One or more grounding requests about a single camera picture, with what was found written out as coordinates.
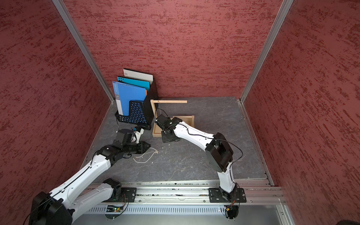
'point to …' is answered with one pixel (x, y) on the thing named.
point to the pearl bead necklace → (145, 152)
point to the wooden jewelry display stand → (157, 133)
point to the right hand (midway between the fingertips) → (169, 140)
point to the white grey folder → (137, 75)
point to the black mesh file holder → (144, 114)
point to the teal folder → (135, 82)
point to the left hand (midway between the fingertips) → (148, 148)
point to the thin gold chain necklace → (159, 104)
